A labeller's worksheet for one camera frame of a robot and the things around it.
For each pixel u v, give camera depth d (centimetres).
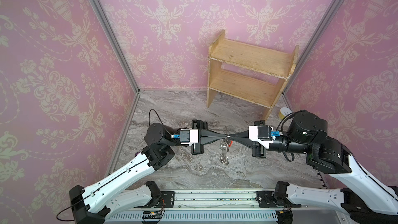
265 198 73
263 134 34
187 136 37
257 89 92
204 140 43
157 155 47
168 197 75
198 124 46
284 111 101
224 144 43
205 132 44
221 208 73
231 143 47
